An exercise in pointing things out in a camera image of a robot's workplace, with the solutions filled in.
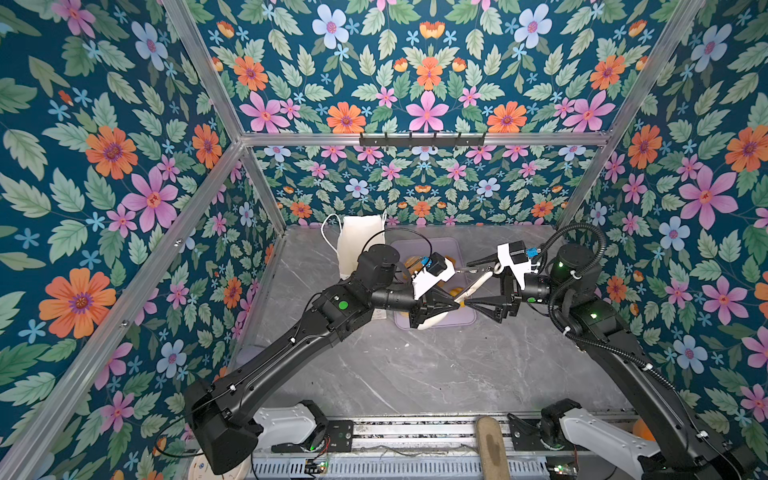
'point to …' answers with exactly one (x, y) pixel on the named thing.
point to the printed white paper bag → (353, 235)
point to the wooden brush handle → (493, 456)
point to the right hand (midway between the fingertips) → (471, 280)
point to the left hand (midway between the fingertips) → (460, 300)
